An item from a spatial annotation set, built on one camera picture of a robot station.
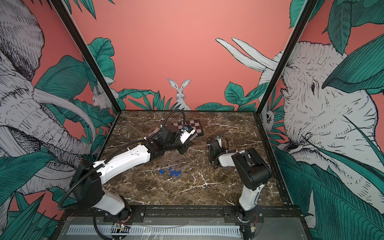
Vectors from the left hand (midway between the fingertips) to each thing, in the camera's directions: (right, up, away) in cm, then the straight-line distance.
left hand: (193, 140), depth 79 cm
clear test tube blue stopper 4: (-11, -21, +9) cm, 25 cm away
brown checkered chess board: (+1, +9, +31) cm, 32 cm away
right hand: (+15, -5, +20) cm, 26 cm away
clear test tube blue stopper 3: (-12, -17, +13) cm, 24 cm away
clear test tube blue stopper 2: (-15, -16, +13) cm, 25 cm away
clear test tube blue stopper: (-20, -20, +10) cm, 30 cm away
